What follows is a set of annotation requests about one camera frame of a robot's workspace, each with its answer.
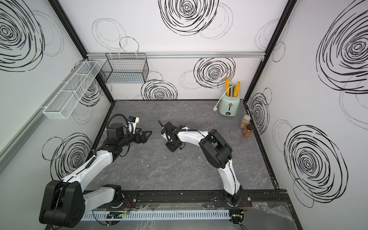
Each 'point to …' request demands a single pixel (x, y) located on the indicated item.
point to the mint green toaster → (229, 105)
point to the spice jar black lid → (248, 131)
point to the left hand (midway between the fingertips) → (145, 130)
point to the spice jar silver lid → (245, 121)
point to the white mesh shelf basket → (64, 105)
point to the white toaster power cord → (215, 108)
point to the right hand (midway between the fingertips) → (172, 147)
